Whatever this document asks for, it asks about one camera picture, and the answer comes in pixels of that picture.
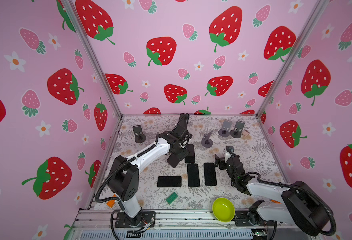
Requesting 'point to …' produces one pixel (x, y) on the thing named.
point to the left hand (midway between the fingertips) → (181, 150)
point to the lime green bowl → (223, 209)
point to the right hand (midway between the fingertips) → (222, 154)
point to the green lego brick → (171, 198)
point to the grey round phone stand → (224, 131)
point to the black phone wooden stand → (173, 160)
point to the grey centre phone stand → (206, 141)
